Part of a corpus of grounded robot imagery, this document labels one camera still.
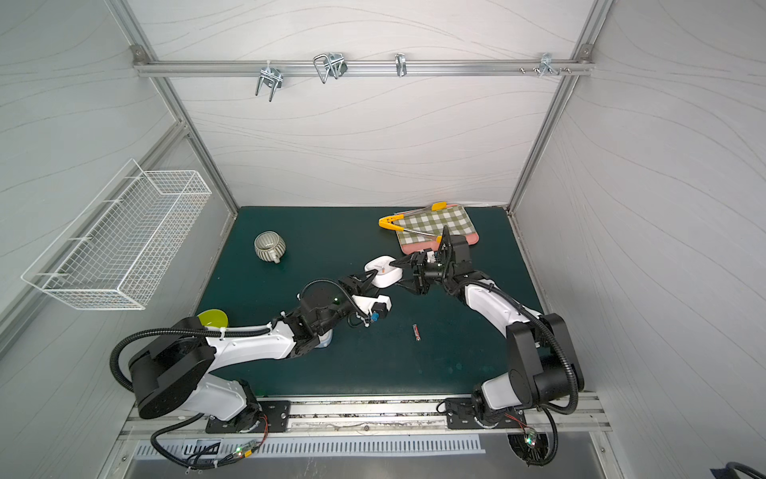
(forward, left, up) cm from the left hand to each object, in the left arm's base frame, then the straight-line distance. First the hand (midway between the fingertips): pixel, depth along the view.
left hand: (374, 272), depth 77 cm
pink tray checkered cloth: (+34, -16, -20) cm, 43 cm away
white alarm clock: (-1, -3, 0) cm, 3 cm away
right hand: (+2, -4, -2) cm, 5 cm away
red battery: (-8, -12, -21) cm, 25 cm away
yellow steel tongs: (+34, -2, -17) cm, 38 cm away
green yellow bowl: (-5, +51, -20) cm, 55 cm away
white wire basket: (-4, +60, +11) cm, 61 cm away
